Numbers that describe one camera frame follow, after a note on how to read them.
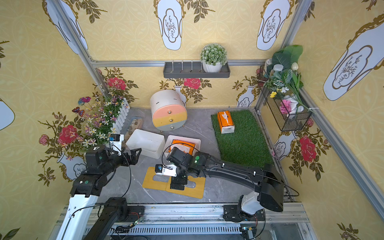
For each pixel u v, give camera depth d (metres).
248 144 0.98
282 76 0.76
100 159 0.53
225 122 1.01
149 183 0.84
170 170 0.61
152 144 1.02
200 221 0.72
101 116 0.91
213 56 0.73
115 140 0.62
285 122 0.70
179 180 0.63
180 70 0.93
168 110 0.92
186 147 0.87
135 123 1.10
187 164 0.55
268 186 0.40
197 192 0.82
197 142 0.92
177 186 0.62
